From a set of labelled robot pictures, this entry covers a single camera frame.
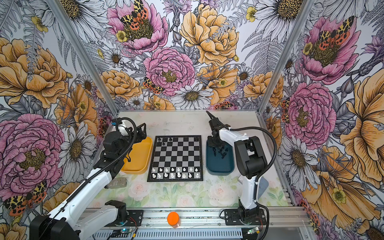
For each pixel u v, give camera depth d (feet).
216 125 2.65
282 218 2.50
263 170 1.77
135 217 2.41
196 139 3.35
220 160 3.09
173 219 2.13
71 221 1.37
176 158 3.05
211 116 2.73
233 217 2.44
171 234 3.67
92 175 1.67
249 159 1.73
